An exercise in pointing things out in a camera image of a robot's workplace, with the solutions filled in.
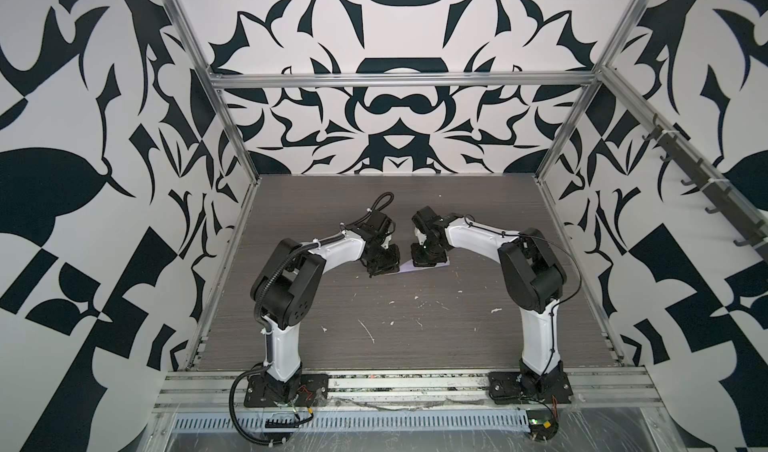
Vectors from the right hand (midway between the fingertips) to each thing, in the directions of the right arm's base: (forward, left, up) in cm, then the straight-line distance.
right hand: (420, 262), depth 97 cm
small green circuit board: (-42, -25, -2) cm, 49 cm away
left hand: (-2, +6, +4) cm, 7 cm away
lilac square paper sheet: (-4, +4, +5) cm, 7 cm away
